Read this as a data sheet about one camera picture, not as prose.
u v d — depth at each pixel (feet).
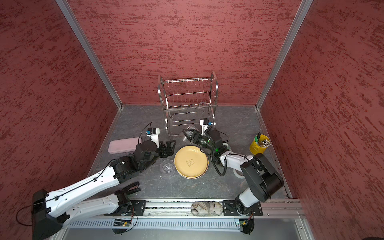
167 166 2.75
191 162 2.86
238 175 2.77
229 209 2.40
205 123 2.54
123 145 3.11
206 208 2.34
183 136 2.53
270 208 2.48
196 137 2.43
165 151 2.07
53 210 1.30
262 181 1.44
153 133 2.07
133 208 2.41
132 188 2.59
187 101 3.49
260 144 2.87
